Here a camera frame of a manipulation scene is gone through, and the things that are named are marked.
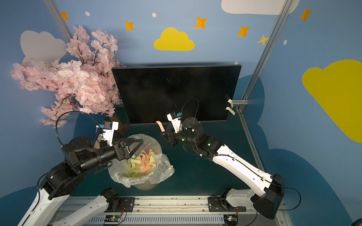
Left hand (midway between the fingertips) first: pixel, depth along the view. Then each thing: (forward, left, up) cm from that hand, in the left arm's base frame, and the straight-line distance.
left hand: (138, 138), depth 56 cm
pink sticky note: (+8, -8, -4) cm, 12 cm away
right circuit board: (-24, -45, -41) cm, 65 cm away
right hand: (+7, -9, -6) cm, 13 cm away
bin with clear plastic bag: (-2, +2, -28) cm, 28 cm away
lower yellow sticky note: (+24, -46, -9) cm, 53 cm away
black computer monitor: (+53, +10, -22) cm, 58 cm away
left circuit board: (-25, +17, -40) cm, 50 cm away
